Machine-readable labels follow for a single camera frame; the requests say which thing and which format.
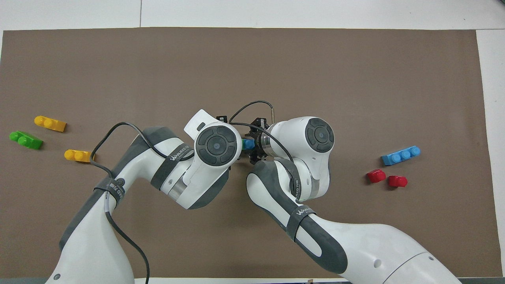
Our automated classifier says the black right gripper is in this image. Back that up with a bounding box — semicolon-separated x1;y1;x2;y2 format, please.
247;117;270;165

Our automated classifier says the brown table mat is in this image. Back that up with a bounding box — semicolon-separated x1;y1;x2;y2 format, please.
0;27;498;280

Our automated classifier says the yellow two-stud brick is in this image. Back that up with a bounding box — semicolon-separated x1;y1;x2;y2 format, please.
34;115;67;132
64;149;95;163

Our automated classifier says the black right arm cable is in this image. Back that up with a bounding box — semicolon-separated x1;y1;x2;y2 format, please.
229;100;295;163

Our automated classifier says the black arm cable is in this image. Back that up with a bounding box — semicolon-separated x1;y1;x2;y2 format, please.
229;100;295;163
90;122;196;284

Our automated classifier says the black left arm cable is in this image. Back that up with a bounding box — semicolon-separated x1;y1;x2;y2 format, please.
90;122;196;284

